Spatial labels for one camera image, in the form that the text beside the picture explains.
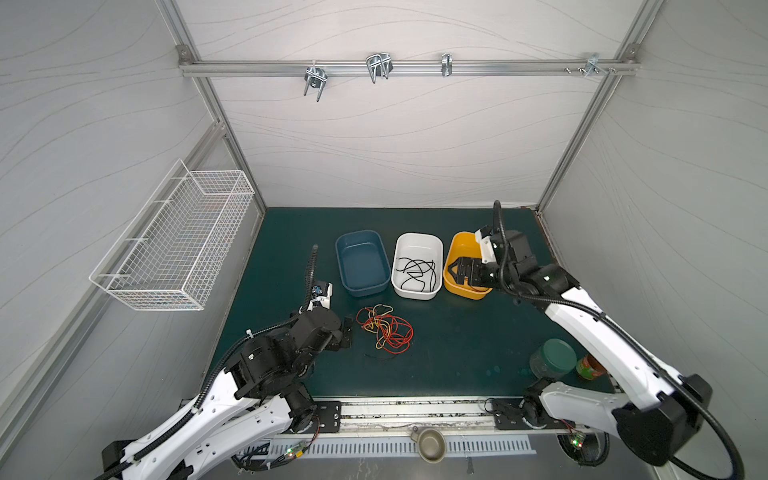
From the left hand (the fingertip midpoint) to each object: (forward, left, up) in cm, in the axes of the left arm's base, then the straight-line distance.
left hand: (340, 312), depth 71 cm
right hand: (+14, -32, +3) cm, 35 cm away
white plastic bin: (+35, -21, -19) cm, 45 cm away
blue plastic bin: (+28, -1, -20) cm, 34 cm away
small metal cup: (-24, -23, -19) cm, 38 cm away
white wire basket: (+10, +39, +11) cm, 42 cm away
